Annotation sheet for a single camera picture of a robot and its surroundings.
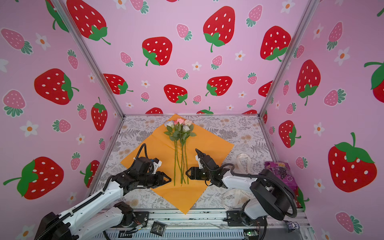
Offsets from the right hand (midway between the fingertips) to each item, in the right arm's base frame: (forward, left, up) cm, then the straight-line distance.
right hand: (188, 173), depth 84 cm
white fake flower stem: (+31, +7, -1) cm, 32 cm away
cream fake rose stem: (+41, +6, 0) cm, 41 cm away
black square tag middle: (-27, +10, -4) cm, 29 cm away
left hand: (-6, +9, +3) cm, 11 cm away
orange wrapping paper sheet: (+18, +23, -5) cm, 30 cm away
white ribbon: (-8, -27, -7) cm, 29 cm away
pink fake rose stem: (+38, +12, +3) cm, 40 cm away
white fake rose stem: (+31, +17, -3) cm, 36 cm away
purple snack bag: (+10, -54, -2) cm, 55 cm away
